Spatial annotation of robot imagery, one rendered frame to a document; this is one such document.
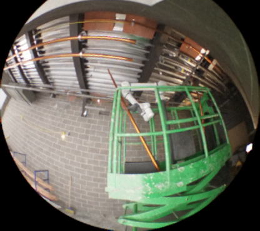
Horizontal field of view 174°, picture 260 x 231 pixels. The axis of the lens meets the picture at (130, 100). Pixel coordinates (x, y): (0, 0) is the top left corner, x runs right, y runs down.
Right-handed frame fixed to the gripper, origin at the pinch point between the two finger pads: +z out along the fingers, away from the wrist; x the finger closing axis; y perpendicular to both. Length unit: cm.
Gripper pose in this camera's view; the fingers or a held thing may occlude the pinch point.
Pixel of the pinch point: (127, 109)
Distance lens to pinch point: 103.0
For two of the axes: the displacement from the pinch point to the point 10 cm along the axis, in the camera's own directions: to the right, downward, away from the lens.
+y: -4.0, -7.3, 5.5
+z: -8.7, 1.1, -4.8
